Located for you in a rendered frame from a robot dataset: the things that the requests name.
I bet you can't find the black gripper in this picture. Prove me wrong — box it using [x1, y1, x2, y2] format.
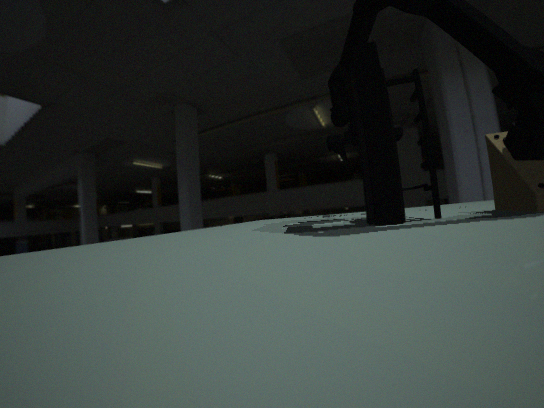
[327, 111, 403, 173]

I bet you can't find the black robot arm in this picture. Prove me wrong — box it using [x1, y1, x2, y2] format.
[328, 0, 544, 161]

